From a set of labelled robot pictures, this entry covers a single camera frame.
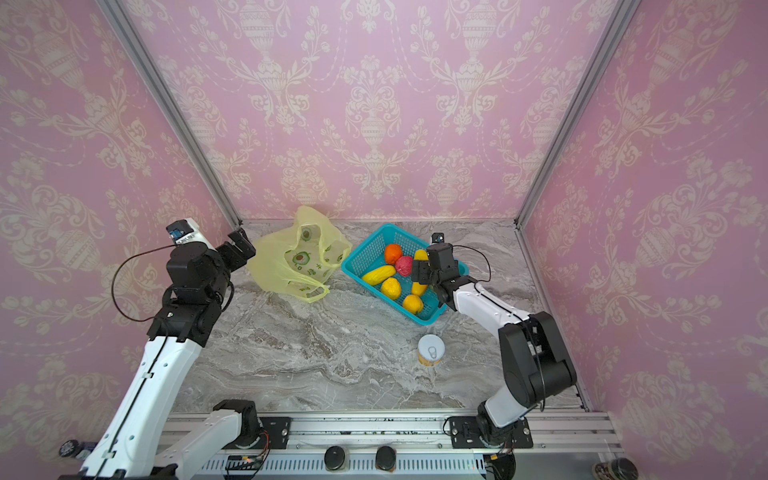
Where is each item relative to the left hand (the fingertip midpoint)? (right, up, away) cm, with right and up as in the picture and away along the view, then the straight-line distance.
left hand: (231, 237), depth 70 cm
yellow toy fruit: (+38, -15, +25) cm, 48 cm away
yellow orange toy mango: (+46, -16, +27) cm, 56 cm away
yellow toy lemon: (+48, -5, +29) cm, 56 cm away
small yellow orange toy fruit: (+44, -20, +22) cm, 53 cm away
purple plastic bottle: (-22, -41, -14) cm, 48 cm away
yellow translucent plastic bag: (+2, -5, +40) cm, 41 cm away
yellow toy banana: (+32, -12, +30) cm, 45 cm away
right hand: (+50, -7, +23) cm, 55 cm away
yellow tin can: (+49, -31, +12) cm, 59 cm away
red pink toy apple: (+42, -8, +31) cm, 53 cm away
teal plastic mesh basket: (+35, -2, +38) cm, 51 cm away
